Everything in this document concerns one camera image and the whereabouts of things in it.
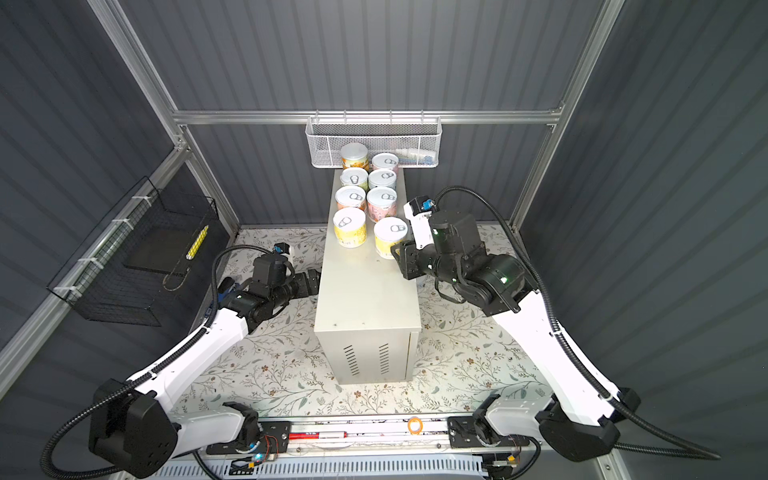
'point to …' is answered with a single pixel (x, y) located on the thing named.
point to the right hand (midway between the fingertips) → (399, 250)
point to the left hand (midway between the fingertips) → (307, 276)
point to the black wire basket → (148, 244)
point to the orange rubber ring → (411, 431)
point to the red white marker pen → (329, 435)
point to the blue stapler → (224, 286)
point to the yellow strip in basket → (191, 252)
